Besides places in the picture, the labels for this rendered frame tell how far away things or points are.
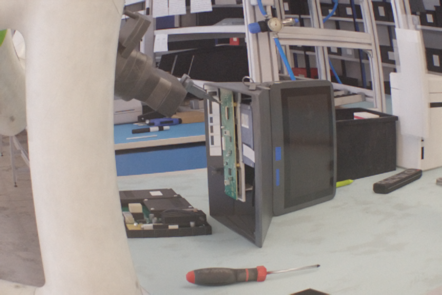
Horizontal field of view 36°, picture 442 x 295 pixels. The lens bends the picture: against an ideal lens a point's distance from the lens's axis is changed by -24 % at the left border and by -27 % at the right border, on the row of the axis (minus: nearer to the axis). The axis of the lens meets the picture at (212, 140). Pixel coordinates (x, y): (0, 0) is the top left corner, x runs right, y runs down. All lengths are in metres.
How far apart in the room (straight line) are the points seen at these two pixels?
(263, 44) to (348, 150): 1.33
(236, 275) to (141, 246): 0.26
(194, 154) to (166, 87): 1.66
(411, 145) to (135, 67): 0.67
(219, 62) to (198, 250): 2.41
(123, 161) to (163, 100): 1.58
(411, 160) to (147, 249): 0.68
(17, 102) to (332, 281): 0.50
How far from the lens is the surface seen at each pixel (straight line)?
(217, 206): 1.38
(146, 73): 1.23
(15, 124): 1.13
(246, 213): 1.37
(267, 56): 2.87
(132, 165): 2.83
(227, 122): 1.30
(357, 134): 1.60
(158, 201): 1.41
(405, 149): 1.67
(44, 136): 0.71
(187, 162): 2.89
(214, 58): 3.53
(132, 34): 1.21
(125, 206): 1.43
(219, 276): 0.97
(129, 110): 3.32
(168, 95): 1.25
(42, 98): 0.71
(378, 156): 1.64
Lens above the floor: 1.31
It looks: 8 degrees down
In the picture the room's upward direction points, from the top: 3 degrees counter-clockwise
